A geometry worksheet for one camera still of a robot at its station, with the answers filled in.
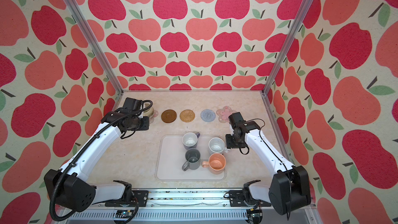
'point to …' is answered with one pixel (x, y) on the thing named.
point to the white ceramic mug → (217, 145)
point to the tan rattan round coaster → (187, 115)
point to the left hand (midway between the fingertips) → (149, 124)
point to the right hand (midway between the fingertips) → (235, 144)
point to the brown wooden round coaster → (168, 116)
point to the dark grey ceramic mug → (193, 156)
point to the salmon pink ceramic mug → (216, 164)
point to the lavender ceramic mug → (190, 140)
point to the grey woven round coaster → (208, 115)
